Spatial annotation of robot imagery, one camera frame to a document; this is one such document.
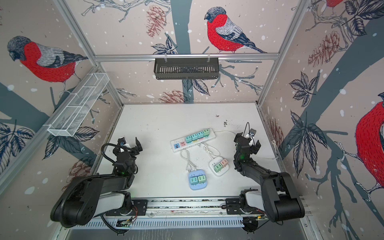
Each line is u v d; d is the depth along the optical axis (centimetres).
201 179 76
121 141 72
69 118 73
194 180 76
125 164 66
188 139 92
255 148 78
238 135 83
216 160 88
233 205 73
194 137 92
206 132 95
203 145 95
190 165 86
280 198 42
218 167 80
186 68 106
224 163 81
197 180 76
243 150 68
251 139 72
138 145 81
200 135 94
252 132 75
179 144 95
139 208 73
